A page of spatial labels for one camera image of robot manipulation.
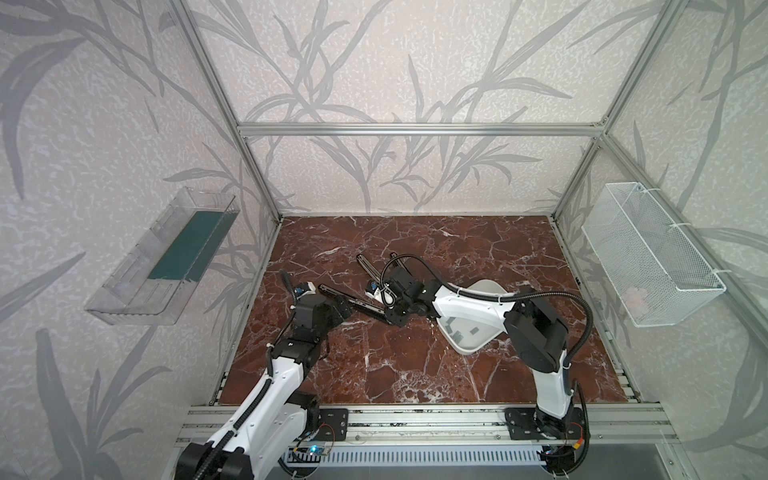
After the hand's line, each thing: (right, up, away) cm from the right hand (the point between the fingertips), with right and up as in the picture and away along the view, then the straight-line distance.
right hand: (388, 298), depth 91 cm
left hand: (-14, +2, -5) cm, 15 cm away
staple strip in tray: (+26, -9, -2) cm, 28 cm away
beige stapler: (-7, +9, +11) cm, 16 cm away
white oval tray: (+24, -10, -2) cm, 26 cm away
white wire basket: (+59, +11, -27) cm, 66 cm away
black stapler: (-11, -2, +3) cm, 11 cm away
